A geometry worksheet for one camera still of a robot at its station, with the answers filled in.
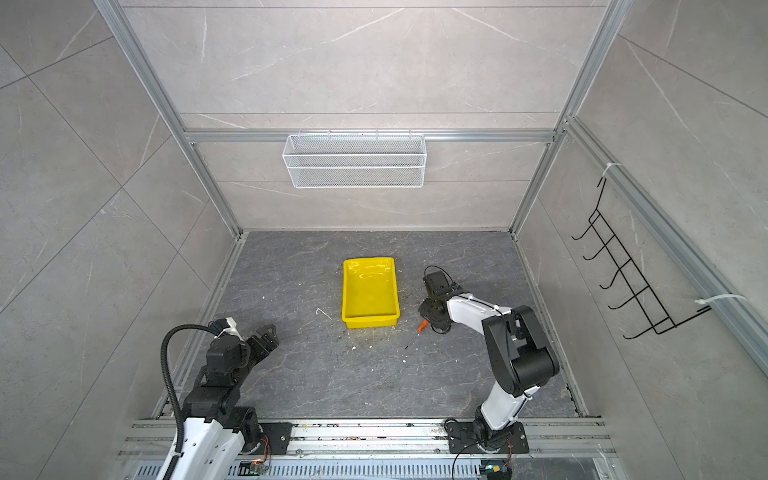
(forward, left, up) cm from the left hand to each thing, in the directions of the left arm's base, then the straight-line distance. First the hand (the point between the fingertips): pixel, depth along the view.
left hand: (262, 328), depth 81 cm
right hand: (+9, -48, -10) cm, 50 cm away
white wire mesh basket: (+52, -25, +19) cm, 61 cm away
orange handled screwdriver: (+4, -47, -9) cm, 48 cm away
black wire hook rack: (-8, -91, +21) cm, 94 cm away
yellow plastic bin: (+15, -30, -9) cm, 35 cm away
